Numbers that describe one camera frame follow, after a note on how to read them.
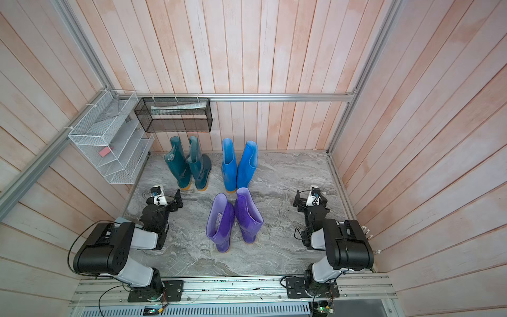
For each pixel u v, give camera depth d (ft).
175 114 3.37
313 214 2.34
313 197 2.50
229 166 2.68
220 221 2.54
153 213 2.25
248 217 2.17
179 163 2.86
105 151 2.69
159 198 2.50
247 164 3.02
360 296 2.40
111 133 2.50
